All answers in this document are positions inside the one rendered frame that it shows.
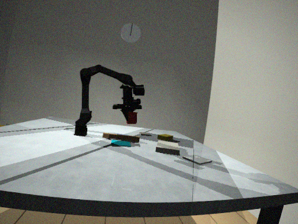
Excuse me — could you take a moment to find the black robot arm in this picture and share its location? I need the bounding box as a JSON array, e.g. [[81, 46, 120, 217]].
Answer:
[[74, 65, 145, 137]]

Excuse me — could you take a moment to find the tan flat bar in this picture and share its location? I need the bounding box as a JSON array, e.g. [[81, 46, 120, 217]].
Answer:
[[103, 132, 140, 141]]

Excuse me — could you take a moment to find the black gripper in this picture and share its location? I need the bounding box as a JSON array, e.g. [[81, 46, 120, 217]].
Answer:
[[113, 95, 142, 121]]

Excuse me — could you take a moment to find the yellow flat block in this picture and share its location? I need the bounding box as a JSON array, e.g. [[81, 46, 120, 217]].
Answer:
[[158, 134, 173, 141]]

